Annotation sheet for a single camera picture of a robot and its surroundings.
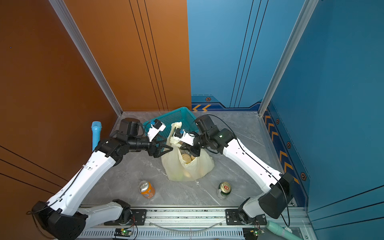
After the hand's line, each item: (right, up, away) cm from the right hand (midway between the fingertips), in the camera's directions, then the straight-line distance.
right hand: (183, 145), depth 71 cm
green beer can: (+20, -21, +1) cm, 29 cm away
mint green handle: (+44, -38, -4) cm, 59 cm away
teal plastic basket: (-4, +17, +40) cm, 44 cm away
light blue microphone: (-47, +6, +8) cm, 48 cm away
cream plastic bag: (-2, -11, +1) cm, 11 cm away
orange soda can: (-18, -22, +1) cm, 28 cm away
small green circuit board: (-29, -42, 0) cm, 51 cm away
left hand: (-7, +2, -2) cm, 7 cm away
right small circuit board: (+32, -42, -1) cm, 53 cm away
